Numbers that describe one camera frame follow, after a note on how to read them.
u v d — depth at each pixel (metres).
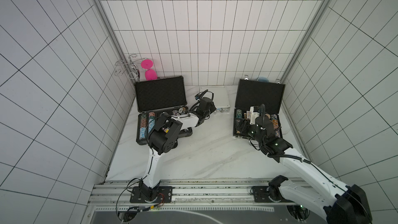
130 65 0.92
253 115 0.71
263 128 0.57
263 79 1.14
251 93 0.99
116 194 0.74
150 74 1.01
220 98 1.10
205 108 0.79
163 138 0.54
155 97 1.01
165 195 0.72
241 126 0.71
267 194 0.71
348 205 0.38
